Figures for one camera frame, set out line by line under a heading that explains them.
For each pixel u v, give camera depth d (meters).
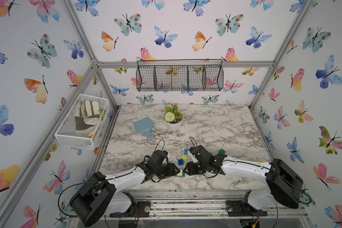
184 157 0.91
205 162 0.65
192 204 0.76
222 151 0.93
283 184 0.45
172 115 0.92
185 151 0.98
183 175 0.83
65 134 0.60
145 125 1.09
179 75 0.99
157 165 0.68
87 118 0.76
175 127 1.02
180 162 0.91
